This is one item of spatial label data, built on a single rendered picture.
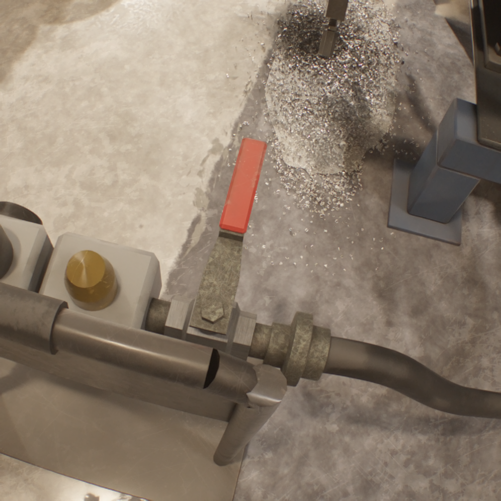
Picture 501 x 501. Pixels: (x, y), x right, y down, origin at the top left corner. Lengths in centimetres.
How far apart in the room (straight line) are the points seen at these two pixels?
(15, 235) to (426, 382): 35
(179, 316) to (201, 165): 61
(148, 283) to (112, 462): 47
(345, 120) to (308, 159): 12
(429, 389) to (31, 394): 60
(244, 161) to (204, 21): 82
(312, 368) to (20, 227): 25
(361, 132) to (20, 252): 78
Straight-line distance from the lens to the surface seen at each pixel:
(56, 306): 33
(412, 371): 48
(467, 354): 101
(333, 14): 85
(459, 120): 88
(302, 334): 44
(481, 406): 62
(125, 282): 45
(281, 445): 89
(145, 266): 45
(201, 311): 43
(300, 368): 44
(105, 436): 88
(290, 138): 108
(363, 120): 114
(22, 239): 48
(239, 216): 44
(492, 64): 96
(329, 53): 88
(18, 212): 50
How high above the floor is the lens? 88
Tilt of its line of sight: 65 degrees down
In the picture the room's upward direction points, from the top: 11 degrees clockwise
